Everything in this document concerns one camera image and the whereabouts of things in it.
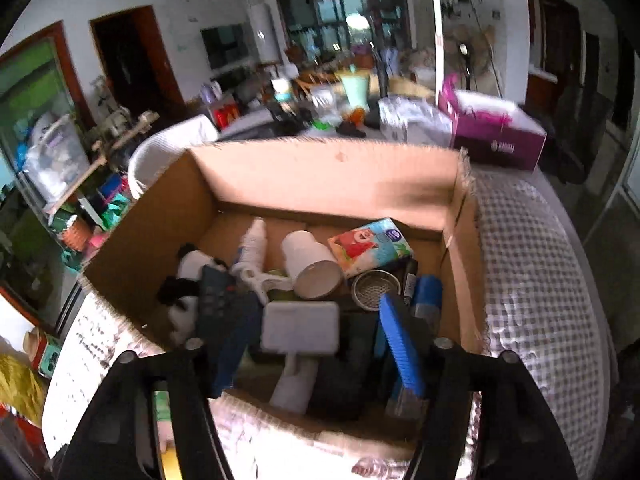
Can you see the brown cardboard box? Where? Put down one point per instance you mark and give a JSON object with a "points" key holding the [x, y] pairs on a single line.
{"points": [[209, 196]]}

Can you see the white covered chair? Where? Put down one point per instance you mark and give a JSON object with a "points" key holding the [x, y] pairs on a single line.
{"points": [[158, 151]]}

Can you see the purple gift box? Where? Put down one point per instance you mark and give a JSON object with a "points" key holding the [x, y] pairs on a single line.
{"points": [[493, 131]]}

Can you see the black remote control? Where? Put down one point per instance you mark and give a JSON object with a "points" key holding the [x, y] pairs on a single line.
{"points": [[216, 314]]}

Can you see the white round floor lamp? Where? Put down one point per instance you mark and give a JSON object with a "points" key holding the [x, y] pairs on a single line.
{"points": [[437, 25]]}

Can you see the white paper cup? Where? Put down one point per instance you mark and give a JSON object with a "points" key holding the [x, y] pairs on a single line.
{"points": [[310, 265]]}

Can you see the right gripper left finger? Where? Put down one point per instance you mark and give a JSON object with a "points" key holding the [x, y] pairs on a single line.
{"points": [[117, 438]]}

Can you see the colourful tissue pack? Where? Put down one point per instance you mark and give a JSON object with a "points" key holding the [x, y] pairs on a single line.
{"points": [[369, 247]]}

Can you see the wall television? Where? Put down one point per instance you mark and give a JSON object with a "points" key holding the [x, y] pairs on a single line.
{"points": [[224, 45]]}

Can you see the white spray bottle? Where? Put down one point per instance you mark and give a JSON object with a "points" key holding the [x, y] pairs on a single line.
{"points": [[250, 259]]}

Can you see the metal mesh strainer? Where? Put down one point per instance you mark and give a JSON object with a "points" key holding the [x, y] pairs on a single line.
{"points": [[368, 288]]}

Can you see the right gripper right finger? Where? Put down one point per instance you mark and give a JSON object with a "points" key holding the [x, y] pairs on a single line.
{"points": [[518, 437]]}

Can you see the blue cylinder container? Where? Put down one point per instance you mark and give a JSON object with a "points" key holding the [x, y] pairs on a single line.
{"points": [[427, 301]]}

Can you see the black white panda plush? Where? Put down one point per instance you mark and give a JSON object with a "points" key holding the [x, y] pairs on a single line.
{"points": [[180, 293]]}

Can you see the white brush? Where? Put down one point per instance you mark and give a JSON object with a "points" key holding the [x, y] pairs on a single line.
{"points": [[302, 332]]}

